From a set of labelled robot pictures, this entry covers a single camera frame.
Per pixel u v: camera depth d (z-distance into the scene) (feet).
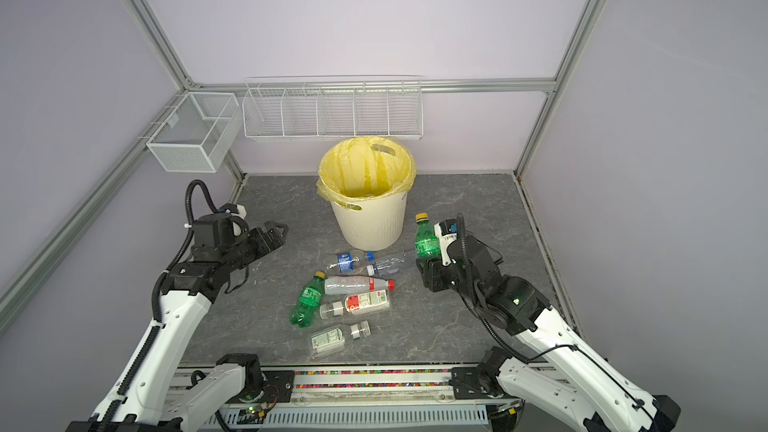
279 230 2.33
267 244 2.19
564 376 1.41
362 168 3.25
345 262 2.99
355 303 2.66
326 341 2.47
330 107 3.25
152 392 1.31
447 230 1.95
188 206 1.78
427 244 2.22
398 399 2.38
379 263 3.01
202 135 3.35
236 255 2.02
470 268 1.56
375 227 2.85
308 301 2.72
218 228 1.84
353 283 2.83
